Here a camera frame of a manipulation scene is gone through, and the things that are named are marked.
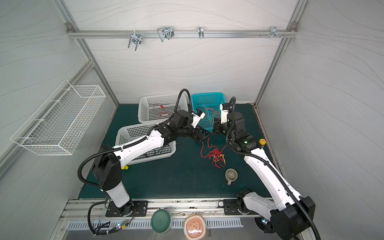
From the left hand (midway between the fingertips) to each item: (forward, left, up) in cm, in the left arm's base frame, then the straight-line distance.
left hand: (209, 129), depth 78 cm
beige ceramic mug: (-16, -13, -22) cm, 30 cm away
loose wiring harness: (-41, +41, -21) cm, 61 cm away
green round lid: (-39, +21, -12) cm, 46 cm away
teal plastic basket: (+40, -3, -20) cm, 45 cm away
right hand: (+4, -4, +7) cm, 9 cm away
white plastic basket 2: (+6, +53, -16) cm, 55 cm away
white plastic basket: (+36, +40, -22) cm, 58 cm away
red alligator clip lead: (+30, +35, -22) cm, 51 cm away
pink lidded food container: (-41, +7, -19) cm, 45 cm away
